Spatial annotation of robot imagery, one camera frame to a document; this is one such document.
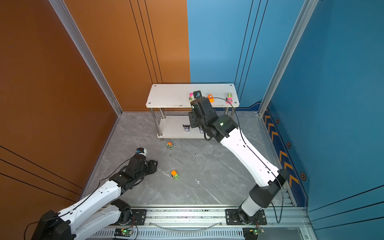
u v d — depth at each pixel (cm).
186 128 97
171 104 77
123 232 71
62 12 71
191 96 78
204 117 48
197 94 58
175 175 85
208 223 72
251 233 71
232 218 72
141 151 76
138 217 74
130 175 63
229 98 76
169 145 97
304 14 72
